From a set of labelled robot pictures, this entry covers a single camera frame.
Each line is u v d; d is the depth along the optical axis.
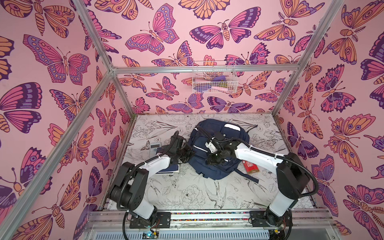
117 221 0.76
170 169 0.85
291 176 0.45
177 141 0.71
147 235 0.72
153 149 1.00
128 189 0.44
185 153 0.79
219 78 0.94
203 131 1.01
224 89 0.87
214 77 0.95
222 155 0.66
